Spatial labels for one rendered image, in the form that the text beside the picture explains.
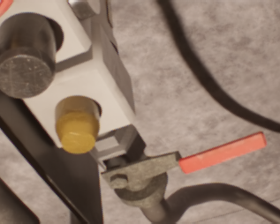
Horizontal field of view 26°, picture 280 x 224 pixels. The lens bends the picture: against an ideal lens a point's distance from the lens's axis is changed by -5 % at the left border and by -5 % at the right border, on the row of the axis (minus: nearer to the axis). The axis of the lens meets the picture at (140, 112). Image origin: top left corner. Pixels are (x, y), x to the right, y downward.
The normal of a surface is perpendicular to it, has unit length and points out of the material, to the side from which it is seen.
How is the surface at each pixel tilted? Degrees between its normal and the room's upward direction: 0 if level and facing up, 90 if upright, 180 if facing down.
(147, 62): 0
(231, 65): 0
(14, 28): 90
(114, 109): 0
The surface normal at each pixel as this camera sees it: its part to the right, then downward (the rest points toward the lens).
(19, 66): 0.11, 0.73
